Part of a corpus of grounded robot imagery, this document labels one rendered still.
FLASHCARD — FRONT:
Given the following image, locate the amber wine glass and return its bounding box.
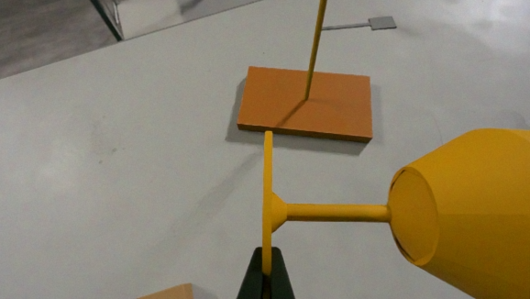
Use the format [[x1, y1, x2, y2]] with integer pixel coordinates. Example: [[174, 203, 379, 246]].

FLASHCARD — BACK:
[[262, 128, 530, 299]]

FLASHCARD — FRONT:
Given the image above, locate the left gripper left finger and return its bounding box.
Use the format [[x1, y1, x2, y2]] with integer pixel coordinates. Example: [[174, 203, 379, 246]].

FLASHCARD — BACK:
[[237, 247, 263, 299]]

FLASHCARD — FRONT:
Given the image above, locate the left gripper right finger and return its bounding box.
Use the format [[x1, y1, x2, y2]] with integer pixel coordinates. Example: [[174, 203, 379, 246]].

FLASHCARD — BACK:
[[271, 247, 295, 299]]

